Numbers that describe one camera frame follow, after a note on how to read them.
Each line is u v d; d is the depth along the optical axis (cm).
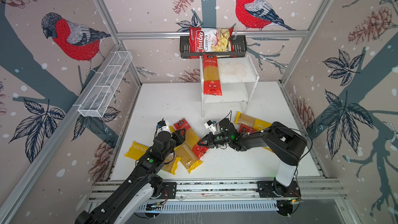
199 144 81
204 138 81
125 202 49
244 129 92
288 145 49
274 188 66
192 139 86
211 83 71
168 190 73
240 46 95
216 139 77
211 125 83
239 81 77
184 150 85
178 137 71
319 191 73
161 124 72
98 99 73
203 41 88
